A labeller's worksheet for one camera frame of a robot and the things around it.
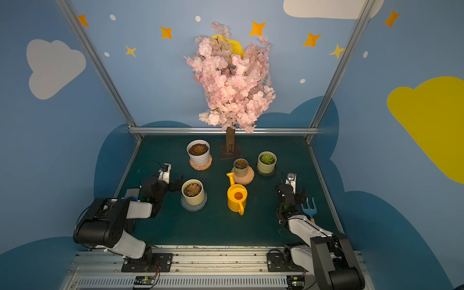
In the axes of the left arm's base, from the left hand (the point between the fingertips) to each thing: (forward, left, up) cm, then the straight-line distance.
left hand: (173, 171), depth 93 cm
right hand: (-6, -63, +1) cm, 64 cm away
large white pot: (+10, -12, -2) cm, 15 cm away
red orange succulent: (+14, -12, +2) cm, 19 cm away
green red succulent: (+6, -36, -1) cm, 37 cm away
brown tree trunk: (+22, -29, +3) cm, 37 cm away
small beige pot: (+2, -35, -2) cm, 35 cm away
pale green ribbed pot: (+7, -49, -5) cm, 50 cm away
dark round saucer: (+6, -52, -9) cm, 53 cm away
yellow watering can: (-14, -34, +1) cm, 37 cm away
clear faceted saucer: (-16, -12, -8) cm, 22 cm away
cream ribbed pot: (-14, -14, -2) cm, 20 cm away
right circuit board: (-46, -59, -10) cm, 75 cm away
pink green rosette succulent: (-10, -12, -1) cm, 15 cm away
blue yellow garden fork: (-17, -71, -8) cm, 74 cm away
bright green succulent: (+11, -51, -1) cm, 52 cm away
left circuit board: (-46, +3, -10) cm, 48 cm away
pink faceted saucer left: (+8, -13, -8) cm, 18 cm away
